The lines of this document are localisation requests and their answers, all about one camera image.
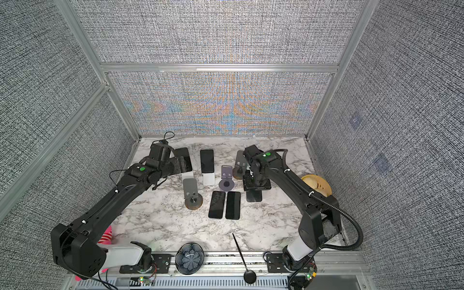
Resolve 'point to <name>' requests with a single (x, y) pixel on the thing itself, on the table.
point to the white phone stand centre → (208, 179)
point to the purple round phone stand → (226, 183)
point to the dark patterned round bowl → (189, 258)
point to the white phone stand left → (186, 175)
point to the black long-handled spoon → (249, 275)
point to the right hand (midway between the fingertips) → (252, 184)
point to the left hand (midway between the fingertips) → (181, 161)
